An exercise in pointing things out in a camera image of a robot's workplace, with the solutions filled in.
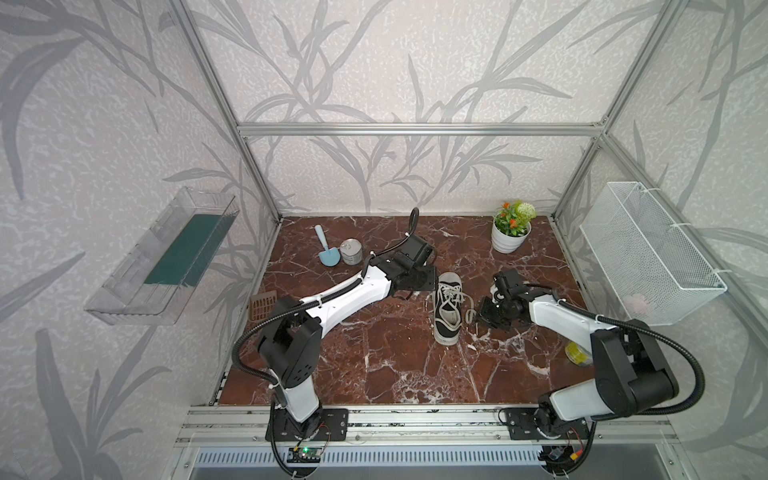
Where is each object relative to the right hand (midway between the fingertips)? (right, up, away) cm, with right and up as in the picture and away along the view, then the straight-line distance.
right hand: (474, 308), depth 91 cm
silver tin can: (-40, +17, +13) cm, 46 cm away
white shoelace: (-8, +3, -2) cm, 9 cm away
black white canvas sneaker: (-10, -6, -7) cm, 14 cm away
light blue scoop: (-48, +15, +17) cm, 53 cm away
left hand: (-12, +12, -7) cm, 18 cm away
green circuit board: (-46, -31, -20) cm, 59 cm away
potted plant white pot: (+15, +20, +13) cm, 28 cm away
